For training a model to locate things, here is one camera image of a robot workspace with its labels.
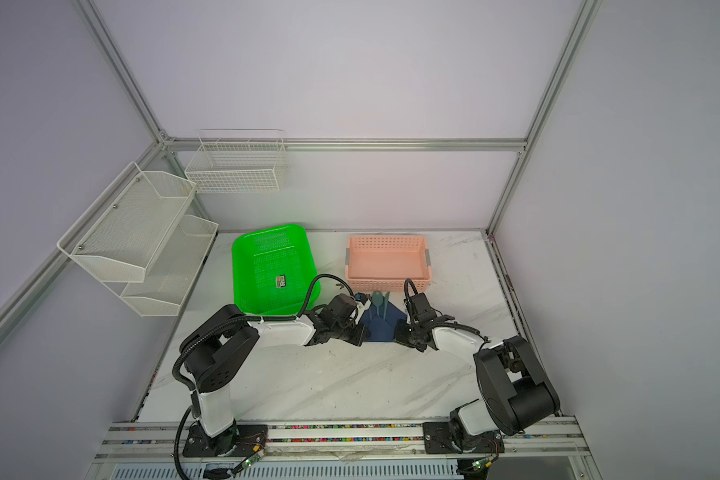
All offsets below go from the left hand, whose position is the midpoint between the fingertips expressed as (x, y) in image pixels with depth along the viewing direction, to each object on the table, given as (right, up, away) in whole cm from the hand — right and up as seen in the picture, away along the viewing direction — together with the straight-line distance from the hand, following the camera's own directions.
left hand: (367, 335), depth 91 cm
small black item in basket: (-31, +16, +13) cm, 37 cm away
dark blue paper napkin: (+4, +1, +4) cm, 5 cm away
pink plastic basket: (+6, +22, +20) cm, 30 cm away
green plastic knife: (+7, +9, +10) cm, 15 cm away
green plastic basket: (-35, +19, +17) cm, 44 cm away
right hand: (+9, 0, 0) cm, 9 cm away
